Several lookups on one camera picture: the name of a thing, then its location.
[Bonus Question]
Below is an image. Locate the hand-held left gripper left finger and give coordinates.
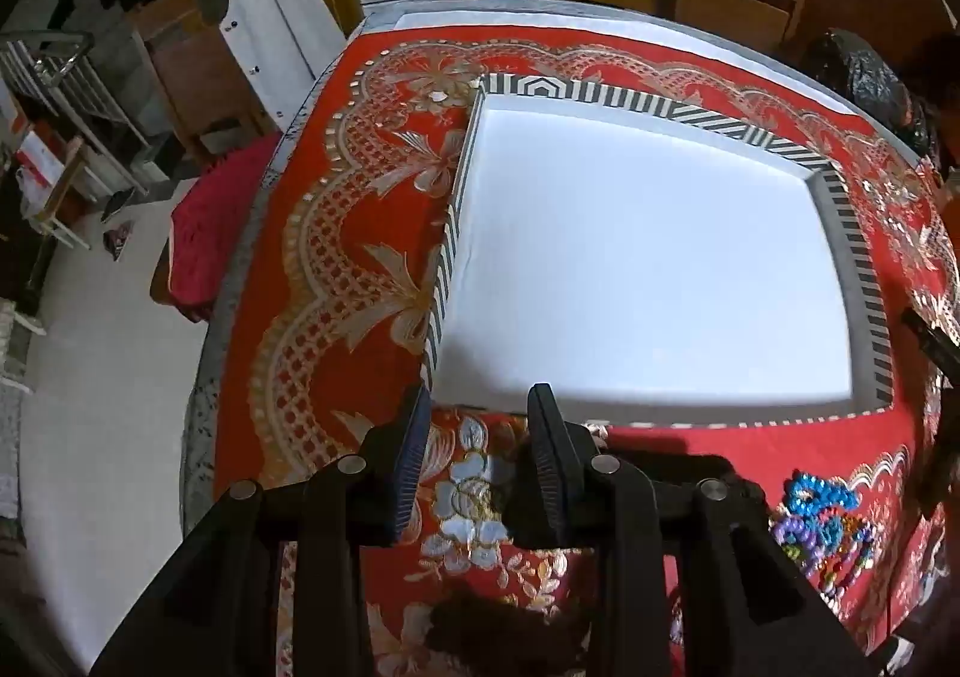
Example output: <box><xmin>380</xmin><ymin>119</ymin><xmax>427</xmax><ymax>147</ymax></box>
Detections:
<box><xmin>88</xmin><ymin>383</ymin><xmax>434</xmax><ymax>677</ymax></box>

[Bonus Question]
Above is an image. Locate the white coat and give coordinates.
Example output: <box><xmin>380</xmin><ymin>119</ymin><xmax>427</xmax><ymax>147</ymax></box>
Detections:
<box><xmin>217</xmin><ymin>0</ymin><xmax>347</xmax><ymax>133</ymax></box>

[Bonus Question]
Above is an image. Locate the red cushioned stool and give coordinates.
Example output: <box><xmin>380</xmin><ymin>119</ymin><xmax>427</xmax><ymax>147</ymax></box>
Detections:
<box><xmin>150</xmin><ymin>130</ymin><xmax>287</xmax><ymax>327</ymax></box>

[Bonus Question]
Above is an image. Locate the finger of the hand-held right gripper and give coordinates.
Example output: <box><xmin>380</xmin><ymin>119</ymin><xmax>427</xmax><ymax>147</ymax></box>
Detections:
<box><xmin>900</xmin><ymin>306</ymin><xmax>960</xmax><ymax>387</ymax></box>

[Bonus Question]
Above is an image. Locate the metal rack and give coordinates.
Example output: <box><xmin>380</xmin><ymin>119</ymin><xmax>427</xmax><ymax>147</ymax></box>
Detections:
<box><xmin>0</xmin><ymin>28</ymin><xmax>160</xmax><ymax>200</ymax></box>

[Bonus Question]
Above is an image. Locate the dark slipper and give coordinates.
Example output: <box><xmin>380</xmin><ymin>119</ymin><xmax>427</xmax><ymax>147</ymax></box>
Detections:
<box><xmin>101</xmin><ymin>219</ymin><xmax>137</xmax><ymax>263</ymax></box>

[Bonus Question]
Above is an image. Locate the black plastic bag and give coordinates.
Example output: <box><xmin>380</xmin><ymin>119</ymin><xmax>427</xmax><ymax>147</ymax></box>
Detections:
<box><xmin>801</xmin><ymin>28</ymin><xmax>940</xmax><ymax>158</ymax></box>

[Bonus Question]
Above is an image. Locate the striped cardboard box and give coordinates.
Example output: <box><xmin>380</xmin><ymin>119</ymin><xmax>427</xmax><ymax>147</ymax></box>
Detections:
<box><xmin>420</xmin><ymin>71</ymin><xmax>897</xmax><ymax>432</ymax></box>

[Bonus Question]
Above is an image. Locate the wooden stool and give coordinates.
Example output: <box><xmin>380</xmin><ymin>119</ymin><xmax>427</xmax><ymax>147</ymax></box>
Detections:
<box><xmin>13</xmin><ymin>136</ymin><xmax>96</xmax><ymax>252</ymax></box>

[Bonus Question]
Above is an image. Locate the brown wooden chair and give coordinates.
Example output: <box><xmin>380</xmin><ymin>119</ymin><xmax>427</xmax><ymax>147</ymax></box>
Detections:
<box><xmin>133</xmin><ymin>10</ymin><xmax>280</xmax><ymax>163</ymax></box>

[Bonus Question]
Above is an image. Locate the blue purple beaded jewelry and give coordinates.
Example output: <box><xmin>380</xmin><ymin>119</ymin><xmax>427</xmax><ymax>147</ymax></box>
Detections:
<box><xmin>771</xmin><ymin>471</ymin><xmax>880</xmax><ymax>604</ymax></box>

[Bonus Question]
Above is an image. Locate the red gold floral tablecloth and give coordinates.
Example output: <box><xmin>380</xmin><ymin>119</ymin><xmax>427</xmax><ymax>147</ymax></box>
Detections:
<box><xmin>214</xmin><ymin>25</ymin><xmax>960</xmax><ymax>677</ymax></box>

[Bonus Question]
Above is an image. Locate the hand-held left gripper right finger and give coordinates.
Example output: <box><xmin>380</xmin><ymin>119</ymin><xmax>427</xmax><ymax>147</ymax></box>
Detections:
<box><xmin>501</xmin><ymin>383</ymin><xmax>878</xmax><ymax>677</ymax></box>

